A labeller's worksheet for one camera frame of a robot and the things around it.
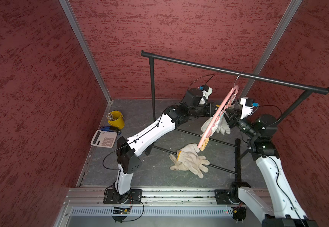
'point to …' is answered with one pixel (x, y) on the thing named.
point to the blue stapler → (111, 129)
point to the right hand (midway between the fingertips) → (220, 110)
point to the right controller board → (239, 213)
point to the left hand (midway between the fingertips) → (218, 111)
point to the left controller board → (119, 210)
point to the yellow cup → (118, 121)
